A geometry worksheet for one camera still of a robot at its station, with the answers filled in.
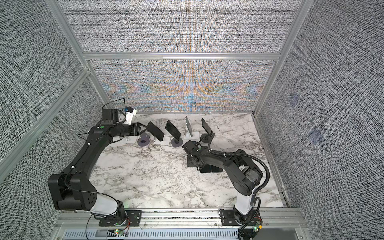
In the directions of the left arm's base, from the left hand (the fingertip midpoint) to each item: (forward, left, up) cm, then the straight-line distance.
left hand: (144, 127), depth 82 cm
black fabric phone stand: (+8, -37, -23) cm, 44 cm away
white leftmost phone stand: (+6, +13, -19) cm, 24 cm away
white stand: (+5, -9, -21) cm, 24 cm away
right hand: (-11, -26, -23) cm, 36 cm away
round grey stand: (+5, +5, -18) cm, 20 cm away
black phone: (+6, -3, -12) cm, 14 cm away
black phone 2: (+10, -14, -16) cm, 24 cm away
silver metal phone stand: (+7, -25, -15) cm, 30 cm away
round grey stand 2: (+4, -16, -22) cm, 28 cm away
